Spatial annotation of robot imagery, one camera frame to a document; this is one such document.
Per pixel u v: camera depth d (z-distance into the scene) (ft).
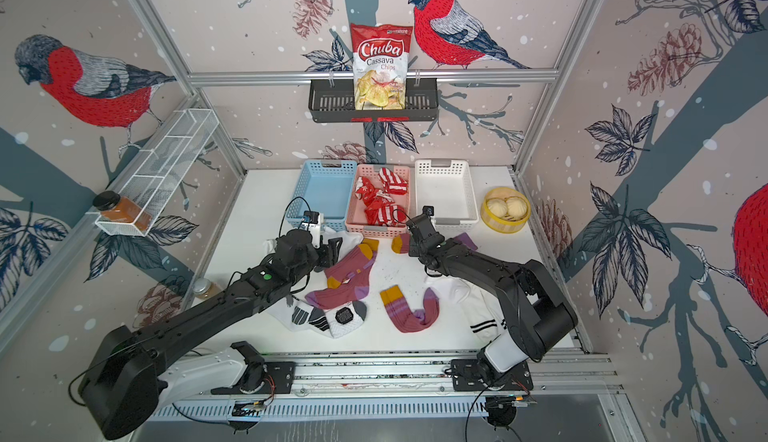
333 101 3.11
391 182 3.61
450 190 3.83
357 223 3.40
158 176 2.55
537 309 1.48
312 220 2.32
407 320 2.65
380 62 2.80
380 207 3.42
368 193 3.61
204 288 2.58
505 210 3.30
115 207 1.97
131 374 1.28
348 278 2.97
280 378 2.40
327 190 3.71
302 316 2.67
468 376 2.39
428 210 2.68
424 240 2.29
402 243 3.21
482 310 2.78
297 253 2.02
